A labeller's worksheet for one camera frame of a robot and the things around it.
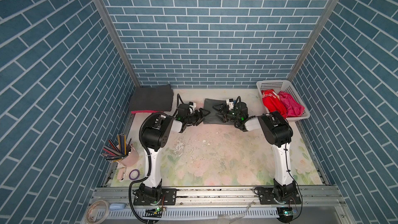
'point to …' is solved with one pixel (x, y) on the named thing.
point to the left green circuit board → (153, 212)
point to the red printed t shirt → (271, 100)
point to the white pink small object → (121, 173)
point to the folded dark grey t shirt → (158, 98)
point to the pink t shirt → (292, 109)
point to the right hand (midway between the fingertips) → (213, 109)
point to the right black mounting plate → (280, 194)
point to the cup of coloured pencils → (123, 153)
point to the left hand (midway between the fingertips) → (207, 115)
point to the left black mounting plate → (168, 197)
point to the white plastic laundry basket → (284, 85)
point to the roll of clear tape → (105, 215)
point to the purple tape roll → (134, 174)
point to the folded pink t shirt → (145, 111)
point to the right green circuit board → (285, 214)
